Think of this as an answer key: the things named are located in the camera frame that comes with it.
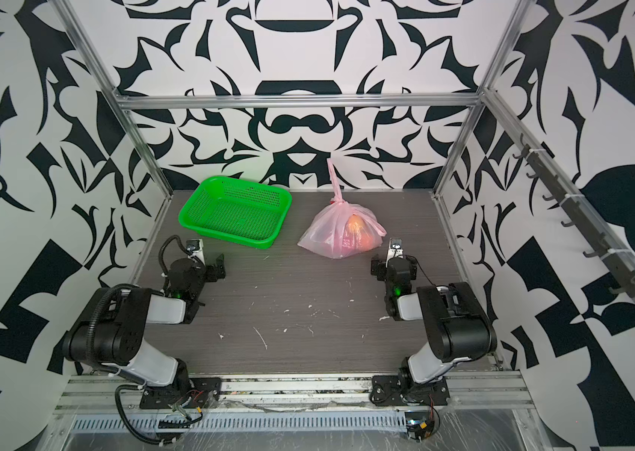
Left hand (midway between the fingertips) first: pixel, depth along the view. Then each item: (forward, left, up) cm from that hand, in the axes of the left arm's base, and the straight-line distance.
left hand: (203, 252), depth 94 cm
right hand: (-2, -63, 0) cm, 63 cm away
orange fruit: (+6, -51, +4) cm, 51 cm away
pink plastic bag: (+4, -46, +5) cm, 47 cm away
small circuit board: (-49, -61, -7) cm, 79 cm away
